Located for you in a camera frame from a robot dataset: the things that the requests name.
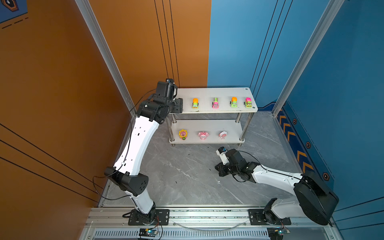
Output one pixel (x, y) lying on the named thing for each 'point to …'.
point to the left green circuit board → (148, 232)
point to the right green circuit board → (276, 233)
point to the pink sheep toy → (203, 135)
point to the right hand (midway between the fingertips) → (214, 168)
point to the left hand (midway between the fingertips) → (175, 100)
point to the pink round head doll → (222, 134)
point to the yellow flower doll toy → (183, 134)
